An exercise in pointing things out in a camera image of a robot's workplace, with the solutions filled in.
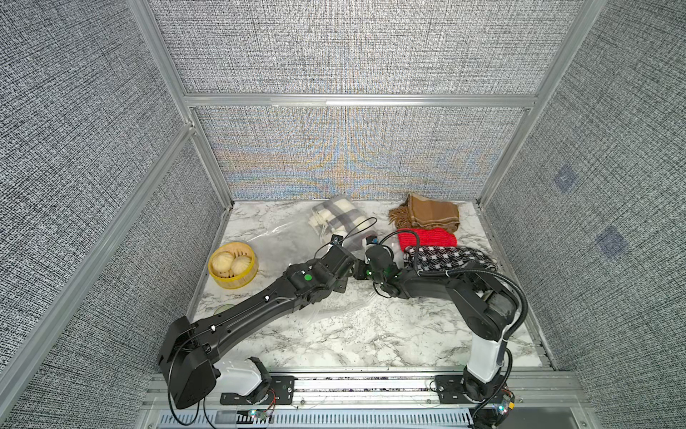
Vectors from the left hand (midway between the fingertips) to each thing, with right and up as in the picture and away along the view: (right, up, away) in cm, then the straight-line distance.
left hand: (342, 270), depth 78 cm
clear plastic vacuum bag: (-20, +6, +28) cm, 35 cm away
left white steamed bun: (-42, +1, +14) cm, 44 cm away
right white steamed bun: (-36, 0, +15) cm, 39 cm away
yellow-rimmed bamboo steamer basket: (-38, -6, +14) cm, 41 cm away
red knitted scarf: (+34, +9, +27) cm, 44 cm away
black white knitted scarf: (+34, +2, +16) cm, 38 cm away
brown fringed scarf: (+32, +19, +33) cm, 49 cm away
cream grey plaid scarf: (-2, +17, +28) cm, 33 cm away
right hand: (+3, +2, +15) cm, 16 cm away
